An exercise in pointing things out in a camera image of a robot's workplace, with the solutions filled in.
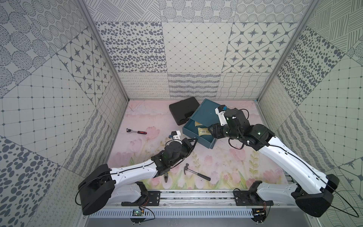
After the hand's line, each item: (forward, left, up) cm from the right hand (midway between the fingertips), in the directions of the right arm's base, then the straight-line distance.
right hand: (213, 129), depth 71 cm
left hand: (-2, +7, -4) cm, 8 cm away
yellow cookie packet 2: (+9, +8, -8) cm, 15 cm away
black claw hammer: (-11, +14, -26) cm, 32 cm away
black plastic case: (+33, +18, -24) cm, 45 cm away
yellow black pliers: (-16, +26, -25) cm, 39 cm away
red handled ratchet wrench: (+15, +56, -25) cm, 63 cm away
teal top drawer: (+2, +12, -4) cm, 13 cm away
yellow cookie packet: (+4, +4, -9) cm, 10 cm away
